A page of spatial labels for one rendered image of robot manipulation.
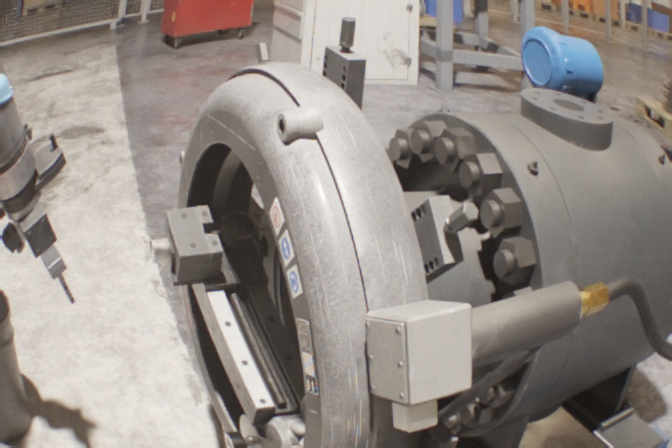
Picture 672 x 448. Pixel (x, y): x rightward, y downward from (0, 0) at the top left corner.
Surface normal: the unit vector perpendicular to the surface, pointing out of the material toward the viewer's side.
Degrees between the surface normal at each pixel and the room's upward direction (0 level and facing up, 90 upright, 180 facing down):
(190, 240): 25
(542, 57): 90
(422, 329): 68
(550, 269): 61
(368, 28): 90
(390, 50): 90
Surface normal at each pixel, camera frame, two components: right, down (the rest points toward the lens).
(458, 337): 0.41, -0.01
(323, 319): -0.69, 0.04
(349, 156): 0.26, -0.58
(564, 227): 0.35, -0.35
